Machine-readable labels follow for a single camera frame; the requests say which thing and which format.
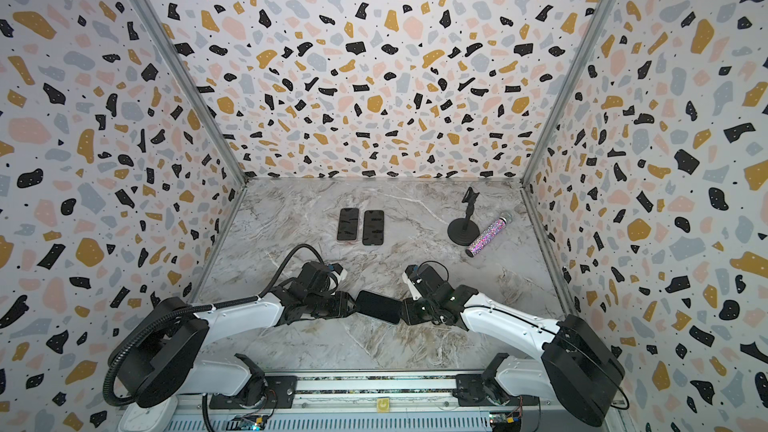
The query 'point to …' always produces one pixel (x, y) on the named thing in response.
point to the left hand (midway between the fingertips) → (357, 305)
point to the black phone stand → (463, 232)
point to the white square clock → (157, 418)
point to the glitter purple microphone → (488, 234)
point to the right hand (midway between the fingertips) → (397, 308)
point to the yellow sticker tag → (384, 405)
